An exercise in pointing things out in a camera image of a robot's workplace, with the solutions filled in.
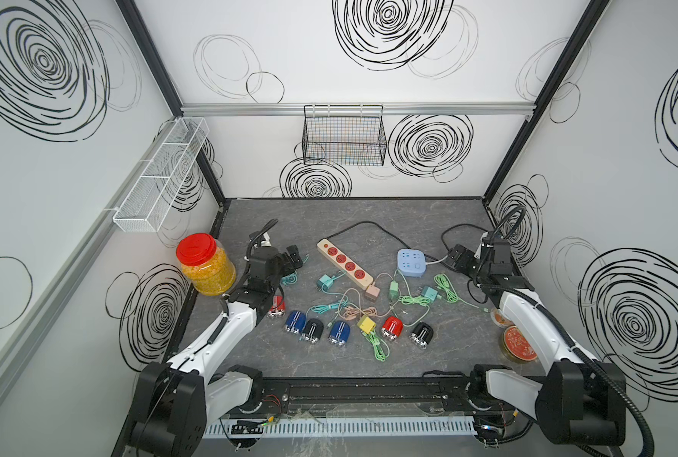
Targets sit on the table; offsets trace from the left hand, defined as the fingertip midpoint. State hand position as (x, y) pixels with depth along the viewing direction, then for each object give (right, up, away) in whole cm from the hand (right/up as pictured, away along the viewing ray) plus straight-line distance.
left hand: (284, 251), depth 85 cm
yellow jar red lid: (-22, -3, -3) cm, 22 cm away
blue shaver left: (+3, -21, -1) cm, 22 cm away
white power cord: (+50, -5, +14) cm, 52 cm away
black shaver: (+9, -23, -2) cm, 25 cm away
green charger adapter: (+34, -14, +5) cm, 37 cm away
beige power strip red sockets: (+21, -7, +11) cm, 25 cm away
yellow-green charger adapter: (+25, -21, -2) cm, 33 cm away
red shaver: (-2, -17, +2) cm, 18 cm away
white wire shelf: (-33, +14, -12) cm, 38 cm away
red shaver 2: (+32, -22, -2) cm, 39 cm away
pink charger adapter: (+27, -14, +6) cm, 31 cm away
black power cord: (+42, +1, +21) cm, 46 cm away
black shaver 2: (+41, -24, -3) cm, 48 cm away
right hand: (+54, -2, +1) cm, 55 cm away
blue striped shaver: (+17, -24, -3) cm, 29 cm away
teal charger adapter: (+12, -11, +8) cm, 18 cm away
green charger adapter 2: (+46, -14, +6) cm, 48 cm away
